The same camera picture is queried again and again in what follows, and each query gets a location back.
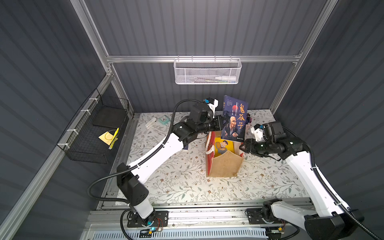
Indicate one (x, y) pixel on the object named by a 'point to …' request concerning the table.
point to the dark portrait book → (234, 119)
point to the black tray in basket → (110, 117)
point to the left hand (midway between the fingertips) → (231, 122)
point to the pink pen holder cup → (249, 118)
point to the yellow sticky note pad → (107, 137)
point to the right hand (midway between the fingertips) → (246, 148)
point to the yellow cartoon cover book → (222, 146)
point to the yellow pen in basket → (111, 146)
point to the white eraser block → (151, 122)
